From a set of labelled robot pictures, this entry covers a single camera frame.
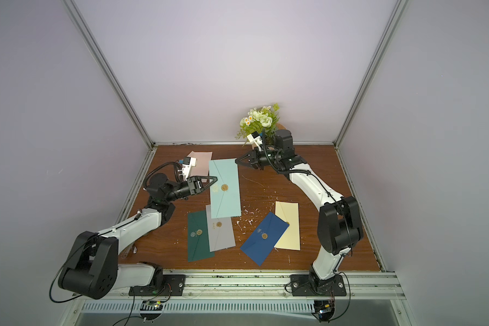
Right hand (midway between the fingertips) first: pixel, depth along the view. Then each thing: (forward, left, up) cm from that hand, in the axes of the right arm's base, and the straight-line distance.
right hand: (236, 155), depth 73 cm
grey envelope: (-17, +9, -32) cm, 37 cm away
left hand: (-9, +7, -6) cm, 13 cm away
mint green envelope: (-11, +4, -8) cm, 15 cm away
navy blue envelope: (-20, -11, -32) cm, 39 cm away
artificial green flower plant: (+21, -10, -1) cm, 24 cm away
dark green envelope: (-22, +17, -31) cm, 42 cm away
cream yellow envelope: (-7, -23, -33) cm, 41 cm away
